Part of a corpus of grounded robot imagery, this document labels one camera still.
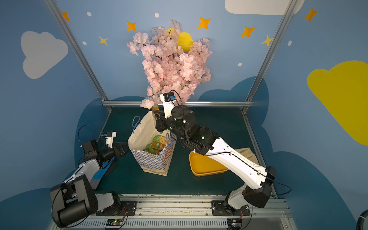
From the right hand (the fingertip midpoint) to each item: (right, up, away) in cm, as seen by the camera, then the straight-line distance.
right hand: (157, 110), depth 59 cm
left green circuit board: (-24, -56, +12) cm, 63 cm away
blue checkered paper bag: (-14, -12, +24) cm, 31 cm away
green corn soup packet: (-6, -19, +38) cm, 43 cm away
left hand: (-22, -18, +26) cm, 38 cm away
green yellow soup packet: (-12, -22, +31) cm, 40 cm away
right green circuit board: (+37, -57, +13) cm, 69 cm away
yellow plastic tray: (+22, -33, +30) cm, 50 cm away
